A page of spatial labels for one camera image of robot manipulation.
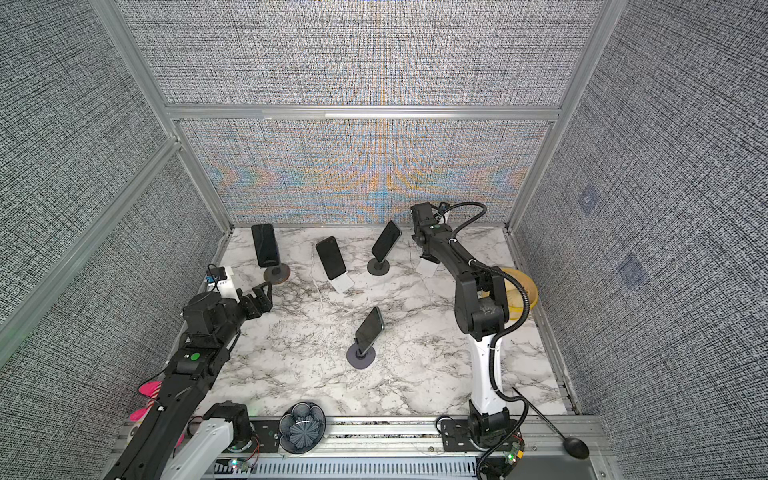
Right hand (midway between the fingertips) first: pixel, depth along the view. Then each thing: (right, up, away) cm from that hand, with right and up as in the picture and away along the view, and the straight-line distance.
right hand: (438, 234), depth 102 cm
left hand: (-52, -15, -24) cm, 59 cm away
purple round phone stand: (-26, -37, -16) cm, 48 cm away
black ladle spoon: (+26, -53, -30) cm, 66 cm away
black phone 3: (-35, -8, -6) cm, 37 cm away
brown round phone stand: (-56, -14, +2) cm, 57 cm away
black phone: (-23, -27, -23) cm, 42 cm away
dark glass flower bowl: (-39, -50, -27) cm, 69 cm away
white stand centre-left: (-32, -16, -1) cm, 36 cm away
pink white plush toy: (-78, -46, -30) cm, 96 cm away
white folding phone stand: (-4, -11, +3) cm, 12 cm away
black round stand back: (-21, -12, +5) cm, 25 cm away
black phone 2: (-18, -3, -4) cm, 18 cm away
